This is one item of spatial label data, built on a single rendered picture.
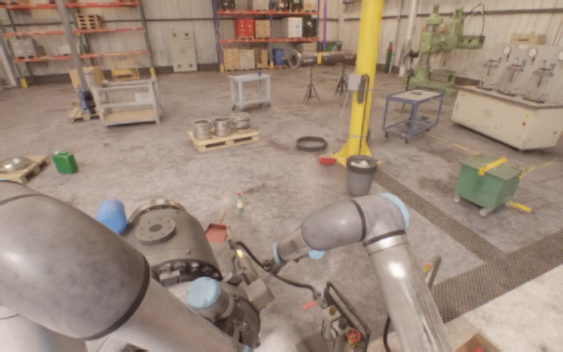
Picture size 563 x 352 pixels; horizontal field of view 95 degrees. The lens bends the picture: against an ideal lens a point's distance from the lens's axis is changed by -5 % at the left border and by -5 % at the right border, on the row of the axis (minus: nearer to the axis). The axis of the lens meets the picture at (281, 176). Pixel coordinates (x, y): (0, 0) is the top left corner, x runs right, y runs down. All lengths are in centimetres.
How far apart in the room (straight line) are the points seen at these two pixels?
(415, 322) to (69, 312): 64
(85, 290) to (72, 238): 5
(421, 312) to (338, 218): 28
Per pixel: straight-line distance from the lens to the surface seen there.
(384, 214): 75
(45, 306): 36
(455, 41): 1163
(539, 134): 647
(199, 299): 85
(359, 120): 432
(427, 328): 75
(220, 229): 309
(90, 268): 35
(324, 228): 72
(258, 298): 140
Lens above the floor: 190
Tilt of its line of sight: 28 degrees down
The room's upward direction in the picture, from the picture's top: 1 degrees counter-clockwise
